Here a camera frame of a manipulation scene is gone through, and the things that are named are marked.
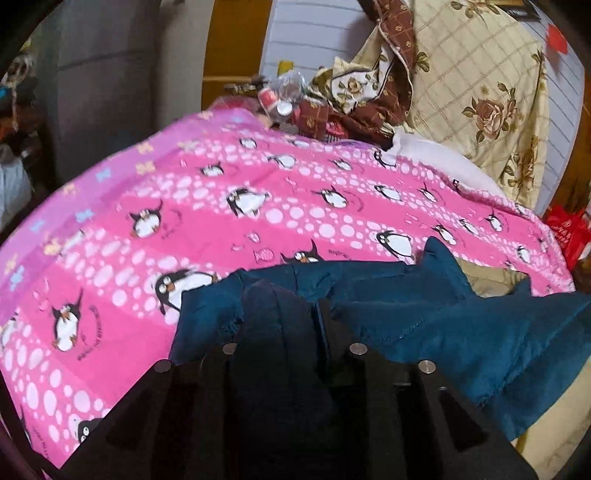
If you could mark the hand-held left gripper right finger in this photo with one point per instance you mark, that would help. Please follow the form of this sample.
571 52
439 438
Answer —
333 332

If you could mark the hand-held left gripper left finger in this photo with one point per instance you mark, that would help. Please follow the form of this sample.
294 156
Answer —
214 392

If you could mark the dark blue puffer jacket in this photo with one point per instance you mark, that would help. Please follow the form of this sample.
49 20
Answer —
438 332

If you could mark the beige bed sheet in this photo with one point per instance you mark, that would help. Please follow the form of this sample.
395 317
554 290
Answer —
494 279

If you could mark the white pillow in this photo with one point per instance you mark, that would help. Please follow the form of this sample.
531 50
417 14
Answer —
443 161

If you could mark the pink penguin print blanket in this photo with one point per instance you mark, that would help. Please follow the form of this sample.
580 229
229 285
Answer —
138 194

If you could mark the clear plastic bottle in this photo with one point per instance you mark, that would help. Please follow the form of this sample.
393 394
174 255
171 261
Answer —
288 90

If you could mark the red shopping bag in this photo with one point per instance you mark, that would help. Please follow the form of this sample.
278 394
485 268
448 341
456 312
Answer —
565 230

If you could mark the white plastic bag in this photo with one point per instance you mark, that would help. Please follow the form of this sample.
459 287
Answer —
11 189

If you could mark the cream floral pillow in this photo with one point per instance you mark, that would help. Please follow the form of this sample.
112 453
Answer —
461 69

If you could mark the grey refrigerator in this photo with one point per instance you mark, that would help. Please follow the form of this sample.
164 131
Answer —
115 69

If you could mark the colourful clutter pile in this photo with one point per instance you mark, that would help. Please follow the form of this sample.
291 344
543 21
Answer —
16 92

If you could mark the red paper decoration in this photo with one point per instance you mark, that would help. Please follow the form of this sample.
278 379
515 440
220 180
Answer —
558 39

